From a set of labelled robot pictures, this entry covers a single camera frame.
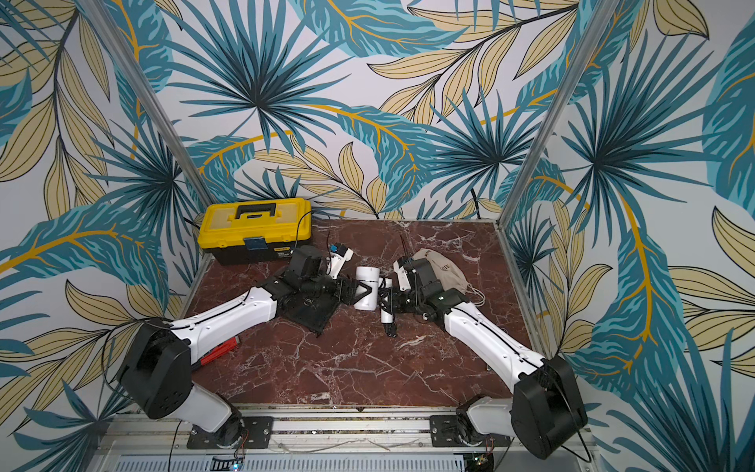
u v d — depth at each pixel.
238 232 0.94
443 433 0.73
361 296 0.76
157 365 0.42
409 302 0.69
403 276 0.75
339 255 0.74
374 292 0.78
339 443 0.73
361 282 0.75
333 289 0.72
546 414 0.40
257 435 0.73
